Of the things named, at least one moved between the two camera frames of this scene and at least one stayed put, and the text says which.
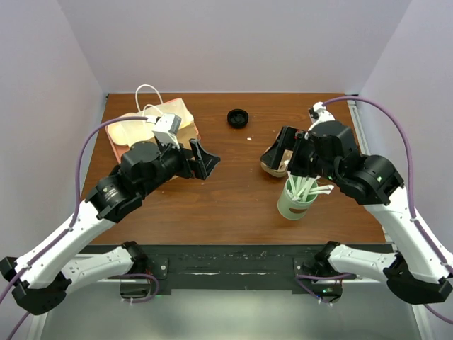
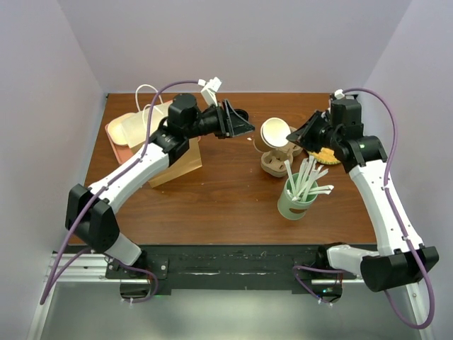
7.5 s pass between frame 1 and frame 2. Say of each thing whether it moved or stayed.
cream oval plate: stayed
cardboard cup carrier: stayed
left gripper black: moved
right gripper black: moved
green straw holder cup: stayed
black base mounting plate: stayed
